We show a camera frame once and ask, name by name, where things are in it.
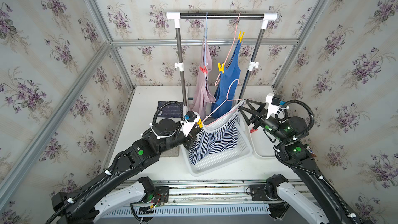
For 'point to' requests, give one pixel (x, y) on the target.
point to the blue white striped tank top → (216, 136)
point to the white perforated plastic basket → (211, 163)
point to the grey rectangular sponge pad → (171, 153)
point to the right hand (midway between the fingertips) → (247, 105)
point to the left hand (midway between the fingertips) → (201, 127)
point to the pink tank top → (205, 95)
